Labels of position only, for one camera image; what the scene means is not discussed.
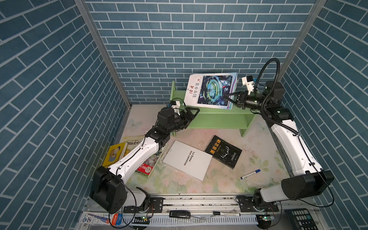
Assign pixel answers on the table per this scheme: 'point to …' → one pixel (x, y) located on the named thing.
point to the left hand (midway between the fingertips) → (198, 114)
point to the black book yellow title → (223, 151)
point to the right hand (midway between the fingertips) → (223, 95)
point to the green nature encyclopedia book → (147, 168)
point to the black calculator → (301, 219)
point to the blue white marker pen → (256, 171)
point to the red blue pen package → (102, 218)
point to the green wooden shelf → (213, 118)
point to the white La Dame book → (189, 161)
